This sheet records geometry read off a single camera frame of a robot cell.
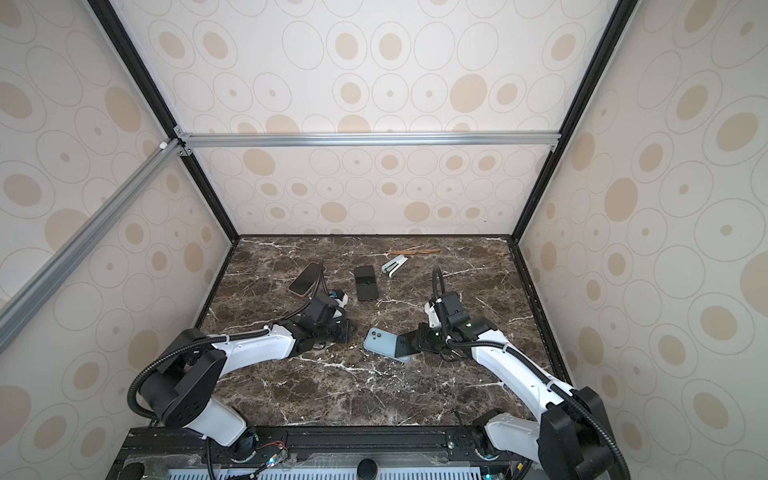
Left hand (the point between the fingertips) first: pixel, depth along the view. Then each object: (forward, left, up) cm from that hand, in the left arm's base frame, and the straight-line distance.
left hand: (362, 324), depth 89 cm
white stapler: (+26, -9, -5) cm, 28 cm away
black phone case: (+19, 0, -7) cm, 20 cm away
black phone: (+21, +22, -6) cm, 31 cm away
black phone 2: (+16, 0, -5) cm, 17 cm away
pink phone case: (+22, +21, -6) cm, 31 cm away
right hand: (-6, -15, +3) cm, 17 cm away
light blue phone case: (-4, -6, -5) cm, 9 cm away
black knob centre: (-36, -4, +4) cm, 36 cm away
